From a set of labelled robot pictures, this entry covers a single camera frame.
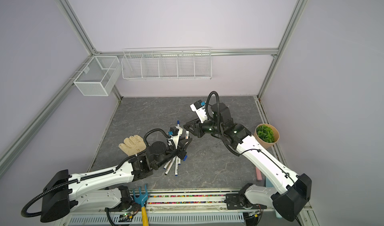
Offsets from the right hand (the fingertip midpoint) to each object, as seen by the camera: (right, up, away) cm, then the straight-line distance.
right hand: (186, 126), depth 67 cm
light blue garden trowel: (+42, -41, +1) cm, 59 cm away
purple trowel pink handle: (+39, -28, +13) cm, 50 cm away
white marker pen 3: (-7, -15, -7) cm, 18 cm away
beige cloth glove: (-36, -15, +26) cm, 47 cm away
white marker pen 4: (-7, -25, +17) cm, 31 cm away
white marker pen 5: (-6, -23, +19) cm, 30 cm away
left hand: (+2, -7, +3) cm, 8 cm away
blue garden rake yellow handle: (-22, -37, +6) cm, 44 cm away
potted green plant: (+45, -7, +18) cm, 49 cm away
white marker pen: (-9, -2, +38) cm, 39 cm away
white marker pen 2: (+1, -4, 0) cm, 4 cm away
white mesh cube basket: (-60, +30, +30) cm, 73 cm away
